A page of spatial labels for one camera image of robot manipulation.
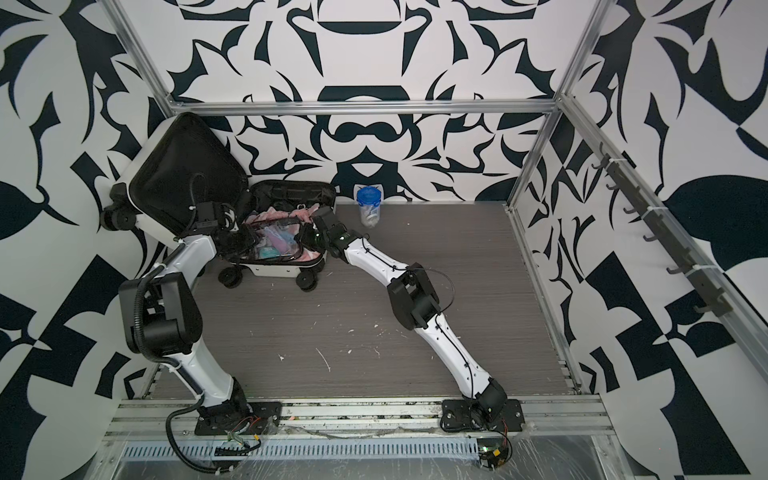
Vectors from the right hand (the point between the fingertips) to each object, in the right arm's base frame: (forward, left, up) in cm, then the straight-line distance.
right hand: (289, 236), depth 93 cm
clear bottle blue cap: (+16, -24, -1) cm, 29 cm away
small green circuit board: (-54, -54, -16) cm, 78 cm away
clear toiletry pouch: (+2, +5, -4) cm, 6 cm away
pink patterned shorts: (+14, -1, -6) cm, 16 cm away
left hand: (+1, +11, 0) cm, 11 cm away
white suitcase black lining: (+14, +30, +17) cm, 37 cm away
